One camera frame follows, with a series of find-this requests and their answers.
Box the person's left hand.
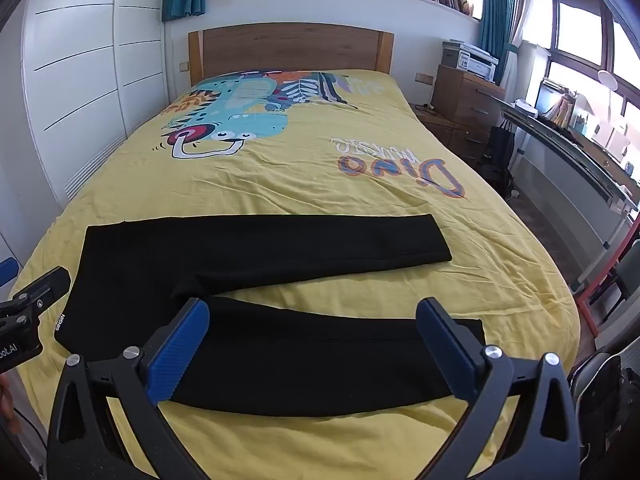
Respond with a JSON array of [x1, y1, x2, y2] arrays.
[[0, 375, 19, 433]]

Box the wooden dresser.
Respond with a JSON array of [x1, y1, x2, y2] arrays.
[[415, 64, 506, 163]]

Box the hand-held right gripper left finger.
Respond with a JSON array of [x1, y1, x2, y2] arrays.
[[47, 297, 236, 480]]

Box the yellow printed blanket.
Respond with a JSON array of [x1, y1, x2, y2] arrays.
[[10, 69, 583, 480]]

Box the black chair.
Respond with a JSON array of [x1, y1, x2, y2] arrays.
[[567, 345, 640, 480]]

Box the white printer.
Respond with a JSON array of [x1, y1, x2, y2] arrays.
[[442, 40, 501, 83]]

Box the black pants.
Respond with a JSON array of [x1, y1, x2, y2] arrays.
[[54, 212, 486, 418]]

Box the black bag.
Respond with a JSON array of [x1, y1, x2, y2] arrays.
[[480, 125, 518, 201]]

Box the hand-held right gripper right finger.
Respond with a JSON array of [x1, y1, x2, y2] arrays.
[[415, 297, 596, 480]]

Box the long desk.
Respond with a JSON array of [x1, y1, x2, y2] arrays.
[[502, 105, 640, 221]]

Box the white wardrobe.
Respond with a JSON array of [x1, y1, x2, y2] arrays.
[[0, 0, 173, 271]]

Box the computer monitor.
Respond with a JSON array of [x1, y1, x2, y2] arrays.
[[535, 77, 576, 121]]

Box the white desk lamp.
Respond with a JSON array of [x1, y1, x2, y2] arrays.
[[597, 69, 626, 106]]

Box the wooden headboard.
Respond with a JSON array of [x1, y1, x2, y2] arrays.
[[187, 24, 396, 88]]

